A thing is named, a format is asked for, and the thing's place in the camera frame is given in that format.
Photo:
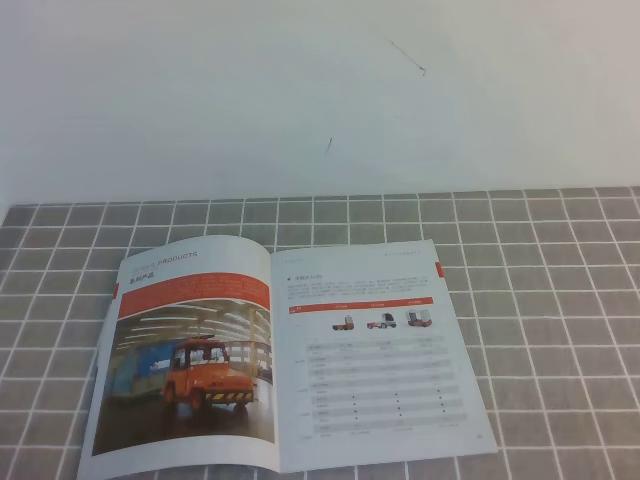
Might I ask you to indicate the logistics brochure book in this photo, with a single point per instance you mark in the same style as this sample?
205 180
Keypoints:
215 351

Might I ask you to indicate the grey checkered tablecloth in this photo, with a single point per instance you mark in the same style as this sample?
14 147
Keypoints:
545 285

